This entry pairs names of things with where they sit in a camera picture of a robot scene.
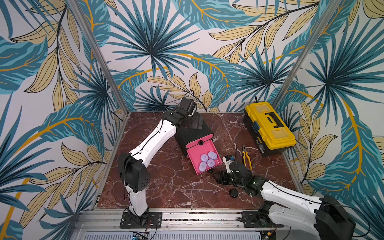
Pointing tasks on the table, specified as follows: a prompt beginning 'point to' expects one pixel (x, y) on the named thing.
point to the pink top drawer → (199, 141)
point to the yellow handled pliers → (245, 152)
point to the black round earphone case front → (233, 193)
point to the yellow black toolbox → (270, 132)
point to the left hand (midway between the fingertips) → (194, 123)
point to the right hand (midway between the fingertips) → (215, 174)
